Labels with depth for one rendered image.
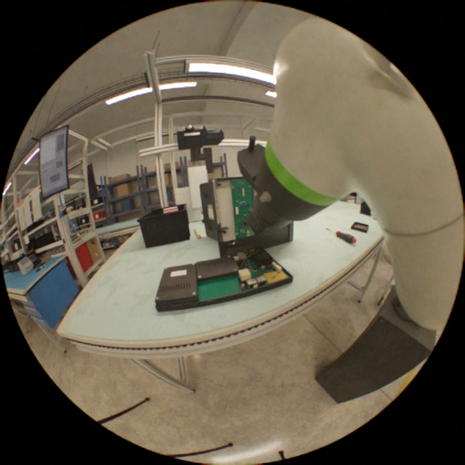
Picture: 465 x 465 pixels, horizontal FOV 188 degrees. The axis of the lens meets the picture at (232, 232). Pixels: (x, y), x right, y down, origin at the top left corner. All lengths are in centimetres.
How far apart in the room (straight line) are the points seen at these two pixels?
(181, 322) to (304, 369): 113
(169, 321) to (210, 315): 7
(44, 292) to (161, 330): 135
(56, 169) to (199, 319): 135
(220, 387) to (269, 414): 40
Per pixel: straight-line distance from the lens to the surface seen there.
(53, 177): 139
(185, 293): 25
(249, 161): 21
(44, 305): 151
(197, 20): 282
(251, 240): 45
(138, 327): 27
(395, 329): 65
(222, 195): 36
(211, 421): 122
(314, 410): 126
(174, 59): 91
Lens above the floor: 119
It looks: 19 degrees down
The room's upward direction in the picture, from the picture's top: 6 degrees counter-clockwise
